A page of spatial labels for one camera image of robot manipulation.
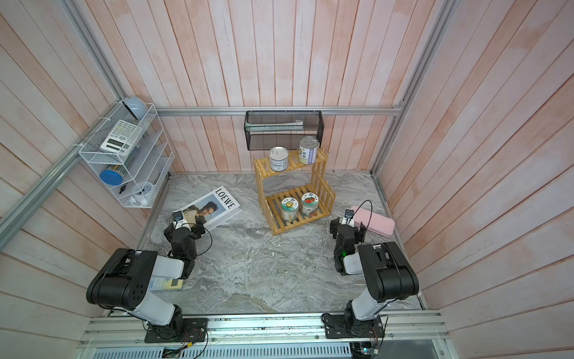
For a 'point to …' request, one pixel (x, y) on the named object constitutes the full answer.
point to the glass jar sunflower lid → (289, 209)
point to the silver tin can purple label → (308, 149)
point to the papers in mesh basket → (291, 127)
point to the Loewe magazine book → (213, 209)
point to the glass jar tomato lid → (309, 204)
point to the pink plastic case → (374, 222)
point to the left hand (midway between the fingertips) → (186, 221)
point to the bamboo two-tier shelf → (325, 194)
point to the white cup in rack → (142, 191)
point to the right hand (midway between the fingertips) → (350, 218)
